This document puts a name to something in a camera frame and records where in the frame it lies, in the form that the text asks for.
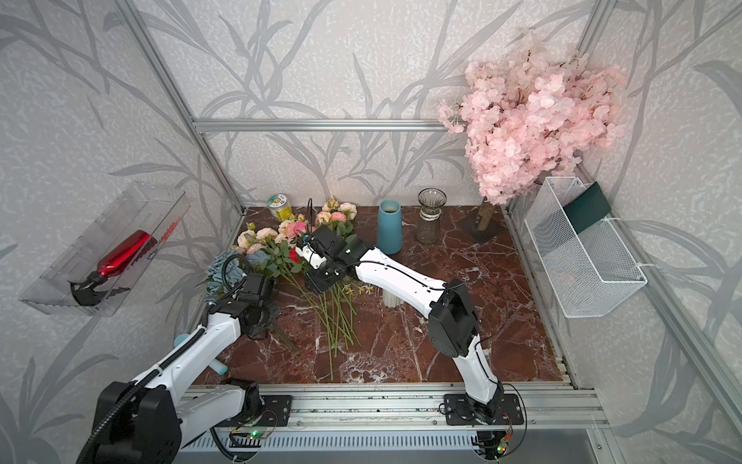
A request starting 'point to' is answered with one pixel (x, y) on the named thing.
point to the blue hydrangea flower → (224, 275)
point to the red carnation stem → (294, 256)
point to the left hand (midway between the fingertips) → (273, 312)
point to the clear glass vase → (428, 226)
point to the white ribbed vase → (390, 300)
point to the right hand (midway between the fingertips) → (312, 279)
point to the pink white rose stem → (290, 230)
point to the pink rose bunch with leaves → (339, 217)
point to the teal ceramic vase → (389, 229)
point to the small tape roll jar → (280, 207)
